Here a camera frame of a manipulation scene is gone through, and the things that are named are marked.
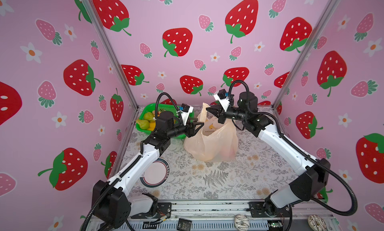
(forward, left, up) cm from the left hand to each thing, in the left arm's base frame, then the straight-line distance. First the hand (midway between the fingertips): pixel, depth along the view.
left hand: (200, 121), depth 72 cm
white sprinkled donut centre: (-38, -20, -30) cm, 52 cm away
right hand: (+3, -3, +6) cm, 8 cm away
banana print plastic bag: (-6, -7, -9) cm, 13 cm away
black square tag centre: (-39, +7, -29) cm, 49 cm away
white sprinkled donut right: (-38, -55, -29) cm, 73 cm away
